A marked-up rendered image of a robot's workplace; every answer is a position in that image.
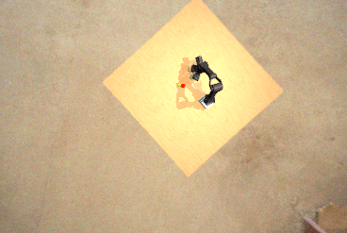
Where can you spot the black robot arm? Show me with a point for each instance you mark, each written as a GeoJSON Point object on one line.
{"type": "Point", "coordinates": [203, 68]}

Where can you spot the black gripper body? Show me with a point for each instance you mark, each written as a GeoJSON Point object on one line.
{"type": "Point", "coordinates": [196, 77]}

